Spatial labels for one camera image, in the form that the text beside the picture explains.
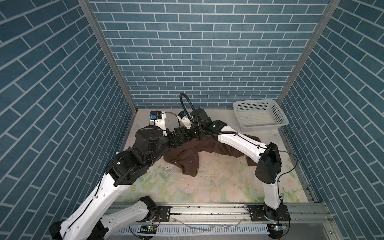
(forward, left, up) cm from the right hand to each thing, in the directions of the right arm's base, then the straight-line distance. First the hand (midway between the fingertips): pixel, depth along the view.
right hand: (177, 132), depth 80 cm
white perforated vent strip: (-40, -14, -23) cm, 48 cm away
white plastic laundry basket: (+37, -56, -22) cm, 71 cm away
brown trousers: (-4, -4, -15) cm, 16 cm away
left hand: (-10, -4, +16) cm, 19 cm away
